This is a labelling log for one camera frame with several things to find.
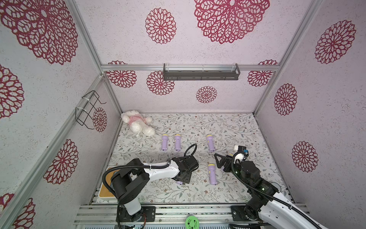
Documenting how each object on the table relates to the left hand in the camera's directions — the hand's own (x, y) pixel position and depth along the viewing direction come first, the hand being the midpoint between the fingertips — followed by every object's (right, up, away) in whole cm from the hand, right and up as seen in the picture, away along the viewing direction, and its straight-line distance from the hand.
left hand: (183, 178), depth 87 cm
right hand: (+19, +16, -11) cm, 28 cm away
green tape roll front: (+4, -14, -19) cm, 24 cm away
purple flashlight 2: (-4, +21, +13) cm, 25 cm away
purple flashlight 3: (+19, +20, +13) cm, 31 cm away
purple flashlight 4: (-2, -1, -5) cm, 5 cm away
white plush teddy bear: (-29, +33, +5) cm, 45 cm away
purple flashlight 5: (+18, +6, 0) cm, 19 cm away
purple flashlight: (-13, +21, +13) cm, 28 cm away
